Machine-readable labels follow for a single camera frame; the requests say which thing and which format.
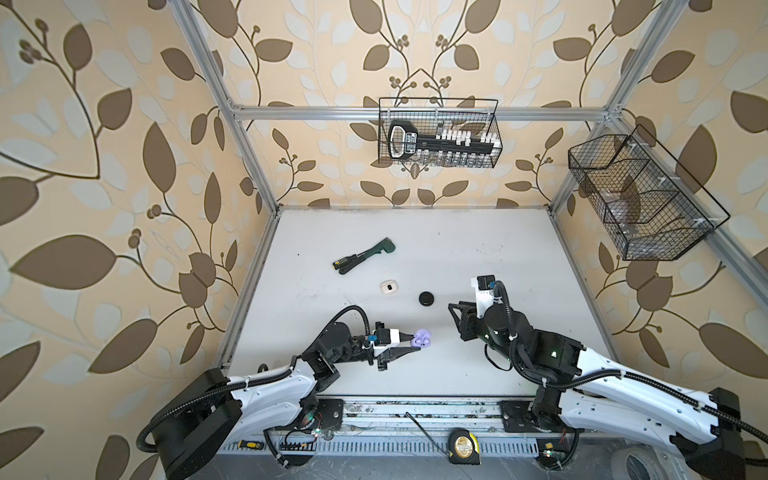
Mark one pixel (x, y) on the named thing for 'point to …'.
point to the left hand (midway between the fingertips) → (418, 341)
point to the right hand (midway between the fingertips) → (454, 310)
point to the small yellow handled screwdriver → (250, 445)
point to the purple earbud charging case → (422, 338)
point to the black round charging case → (426, 298)
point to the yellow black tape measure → (464, 447)
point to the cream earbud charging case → (389, 287)
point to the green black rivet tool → (386, 245)
